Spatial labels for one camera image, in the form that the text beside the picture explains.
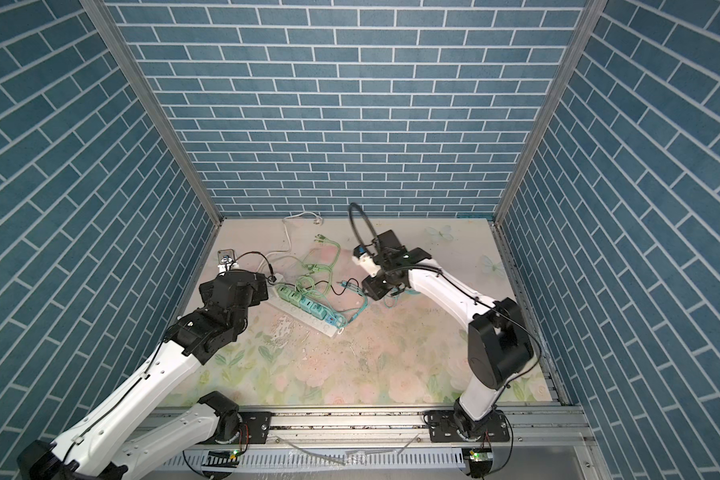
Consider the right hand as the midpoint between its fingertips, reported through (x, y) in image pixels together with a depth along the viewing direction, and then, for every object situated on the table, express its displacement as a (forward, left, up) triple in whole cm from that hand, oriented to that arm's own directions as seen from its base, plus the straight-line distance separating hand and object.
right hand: (370, 281), depth 87 cm
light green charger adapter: (-4, +23, -5) cm, 24 cm away
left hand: (-8, +32, +10) cm, 34 cm away
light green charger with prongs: (-3, +25, -6) cm, 26 cm away
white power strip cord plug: (+34, +25, -11) cm, 44 cm away
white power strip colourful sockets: (-9, +11, -10) cm, 18 cm away
